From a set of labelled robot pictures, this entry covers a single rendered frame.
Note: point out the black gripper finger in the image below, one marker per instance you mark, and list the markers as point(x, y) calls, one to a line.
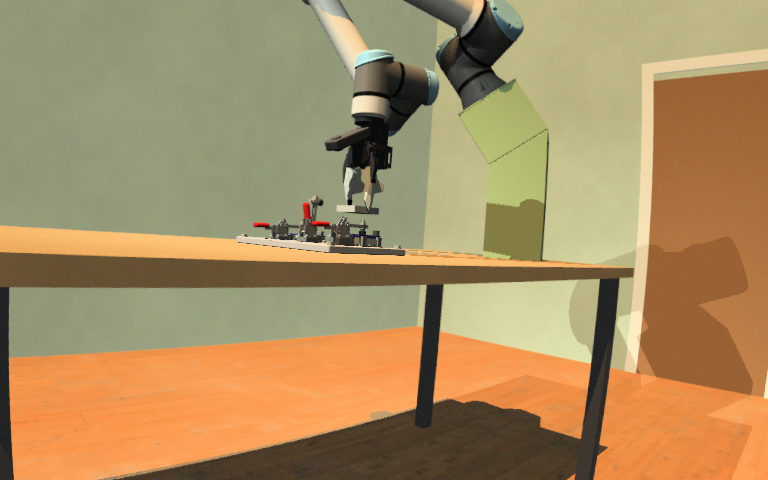
point(372, 184)
point(352, 181)

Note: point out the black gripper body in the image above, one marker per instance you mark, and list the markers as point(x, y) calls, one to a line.
point(359, 153)

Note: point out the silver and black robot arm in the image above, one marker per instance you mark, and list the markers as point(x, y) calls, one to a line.
point(465, 58)

